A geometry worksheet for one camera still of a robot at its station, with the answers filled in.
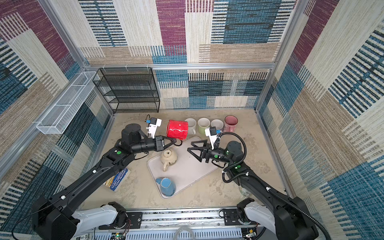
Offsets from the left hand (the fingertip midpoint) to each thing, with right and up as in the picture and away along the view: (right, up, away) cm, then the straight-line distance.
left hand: (176, 139), depth 68 cm
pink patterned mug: (+32, +7, +33) cm, 47 cm away
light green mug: (+14, +7, +34) cm, 37 cm away
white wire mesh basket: (-56, +10, +3) cm, 57 cm away
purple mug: (+24, +7, +35) cm, 43 cm away
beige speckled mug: (-6, -11, +17) cm, 22 cm away
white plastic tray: (+3, -21, +24) cm, 32 cm away
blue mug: (-5, -24, +6) cm, 25 cm away
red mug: (+1, +5, -2) cm, 5 cm away
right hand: (+6, -4, 0) cm, 8 cm away
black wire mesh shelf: (-40, +32, +43) cm, 67 cm away
